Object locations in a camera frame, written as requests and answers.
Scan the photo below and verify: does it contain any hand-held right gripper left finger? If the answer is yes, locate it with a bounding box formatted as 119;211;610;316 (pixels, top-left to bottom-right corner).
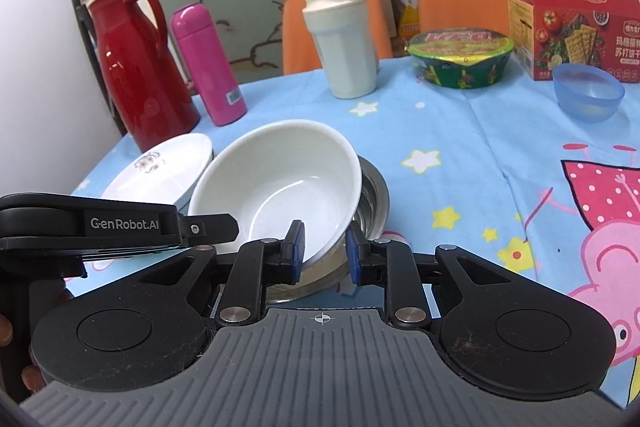
135;219;306;327

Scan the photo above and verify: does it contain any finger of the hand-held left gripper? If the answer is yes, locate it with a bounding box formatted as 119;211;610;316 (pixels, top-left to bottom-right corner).
176;215;239;248

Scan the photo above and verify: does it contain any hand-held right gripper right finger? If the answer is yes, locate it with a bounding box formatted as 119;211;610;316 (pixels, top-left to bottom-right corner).
346;227;521;329

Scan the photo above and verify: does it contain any stainless steel bowl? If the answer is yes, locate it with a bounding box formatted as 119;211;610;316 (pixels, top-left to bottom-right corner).
265;155;390;303

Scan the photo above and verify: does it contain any plain white bowl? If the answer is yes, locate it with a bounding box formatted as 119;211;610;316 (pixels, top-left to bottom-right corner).
187;119;362;268

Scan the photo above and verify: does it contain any small flower print white dish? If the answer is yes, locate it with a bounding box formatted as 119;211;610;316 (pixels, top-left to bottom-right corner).
100;133;213;208

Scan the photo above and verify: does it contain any person's left hand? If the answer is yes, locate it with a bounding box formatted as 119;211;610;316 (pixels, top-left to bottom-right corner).
0;313;43;392

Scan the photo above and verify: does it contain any blue cartoon pig tablecloth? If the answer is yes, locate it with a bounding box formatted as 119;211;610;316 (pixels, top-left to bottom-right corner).
65;42;640;410

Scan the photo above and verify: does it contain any red thermos jug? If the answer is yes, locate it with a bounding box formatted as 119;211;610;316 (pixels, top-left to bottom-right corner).
87;0;201;152

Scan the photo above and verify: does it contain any pink thermos bottle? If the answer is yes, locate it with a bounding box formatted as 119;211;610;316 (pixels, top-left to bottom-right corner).
171;4;248;126

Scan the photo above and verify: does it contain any black framed whiteboard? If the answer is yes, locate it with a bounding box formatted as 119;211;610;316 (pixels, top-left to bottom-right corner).
0;0;123;198

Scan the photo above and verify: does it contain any pale green tumbler cup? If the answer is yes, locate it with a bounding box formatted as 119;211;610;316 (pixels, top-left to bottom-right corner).
301;0;379;100

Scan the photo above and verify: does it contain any green instant noodle bowl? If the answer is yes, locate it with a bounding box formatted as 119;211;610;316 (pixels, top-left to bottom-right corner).
406;28;516;90

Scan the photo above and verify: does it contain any blue plastic bowl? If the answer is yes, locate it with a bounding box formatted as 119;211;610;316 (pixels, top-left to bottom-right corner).
552;63;626;124

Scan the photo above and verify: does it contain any red cracker box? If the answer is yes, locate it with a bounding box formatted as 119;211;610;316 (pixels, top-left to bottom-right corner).
507;0;640;84

